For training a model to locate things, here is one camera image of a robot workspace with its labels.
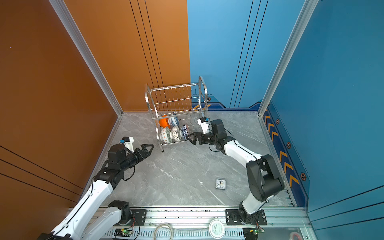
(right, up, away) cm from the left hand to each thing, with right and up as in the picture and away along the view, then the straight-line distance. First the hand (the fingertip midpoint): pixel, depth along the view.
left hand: (148, 146), depth 79 cm
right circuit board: (+55, -38, -10) cm, 68 cm away
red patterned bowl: (+19, +8, +12) cm, 24 cm away
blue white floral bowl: (+11, +14, +18) cm, 25 cm away
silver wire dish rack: (+15, +20, +6) cm, 26 cm away
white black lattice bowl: (+13, +6, +12) cm, 18 cm away
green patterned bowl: (+7, +5, +10) cm, 13 cm away
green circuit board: (-9, -40, -8) cm, 42 cm away
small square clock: (+39, -21, +3) cm, 45 cm away
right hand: (+23, +5, +5) cm, 24 cm away
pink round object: (+71, -40, -11) cm, 82 cm away
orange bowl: (+4, +13, +19) cm, 24 cm away
